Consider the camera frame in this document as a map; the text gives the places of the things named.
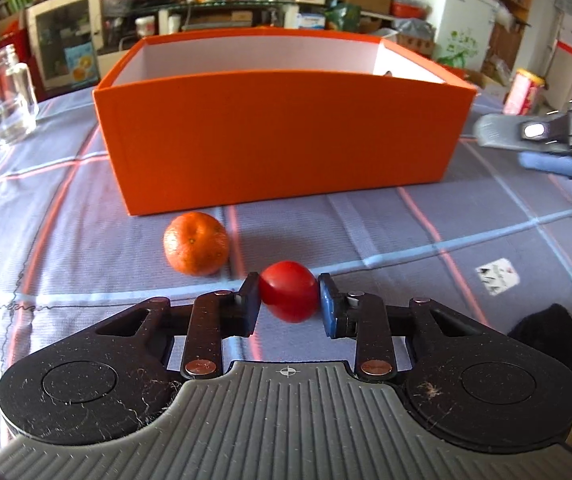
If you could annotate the red tomato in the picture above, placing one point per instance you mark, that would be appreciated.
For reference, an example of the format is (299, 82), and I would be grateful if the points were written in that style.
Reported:
(290, 291)

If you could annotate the orange on bed sheet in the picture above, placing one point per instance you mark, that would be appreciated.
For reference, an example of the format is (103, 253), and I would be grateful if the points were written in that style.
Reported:
(196, 244)

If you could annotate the orange cardboard storage box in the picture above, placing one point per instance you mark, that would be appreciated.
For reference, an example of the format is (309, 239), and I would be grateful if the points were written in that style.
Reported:
(230, 116)

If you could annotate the white glass door cabinet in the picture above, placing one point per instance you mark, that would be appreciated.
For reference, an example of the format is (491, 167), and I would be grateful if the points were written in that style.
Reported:
(65, 36)

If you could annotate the white drawer TV stand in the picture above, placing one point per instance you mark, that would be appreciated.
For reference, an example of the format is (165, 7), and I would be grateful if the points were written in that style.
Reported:
(120, 32)

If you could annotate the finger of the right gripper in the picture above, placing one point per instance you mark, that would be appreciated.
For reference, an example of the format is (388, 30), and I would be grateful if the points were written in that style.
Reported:
(549, 163)

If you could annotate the clear glass jar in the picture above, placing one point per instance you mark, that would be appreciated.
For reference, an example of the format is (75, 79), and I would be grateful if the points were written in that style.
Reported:
(18, 105)

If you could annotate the red snack can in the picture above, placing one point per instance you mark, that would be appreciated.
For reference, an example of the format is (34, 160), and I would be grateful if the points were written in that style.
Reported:
(523, 93)

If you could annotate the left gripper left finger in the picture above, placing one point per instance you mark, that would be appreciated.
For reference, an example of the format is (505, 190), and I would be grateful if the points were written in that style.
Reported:
(214, 317)

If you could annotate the white chest freezer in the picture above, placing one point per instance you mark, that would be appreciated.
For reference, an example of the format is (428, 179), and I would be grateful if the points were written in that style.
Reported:
(462, 31)

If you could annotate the wooden shelf unit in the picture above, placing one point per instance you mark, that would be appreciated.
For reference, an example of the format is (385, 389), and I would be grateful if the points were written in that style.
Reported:
(505, 5)

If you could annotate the white sticker label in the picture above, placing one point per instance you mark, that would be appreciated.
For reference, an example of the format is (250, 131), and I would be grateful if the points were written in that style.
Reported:
(498, 276)

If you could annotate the blue plaid bed sheet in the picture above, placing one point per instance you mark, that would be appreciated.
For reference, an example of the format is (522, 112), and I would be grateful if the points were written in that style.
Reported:
(70, 254)

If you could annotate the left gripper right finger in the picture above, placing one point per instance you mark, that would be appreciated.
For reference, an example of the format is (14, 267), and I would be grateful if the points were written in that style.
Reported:
(363, 317)

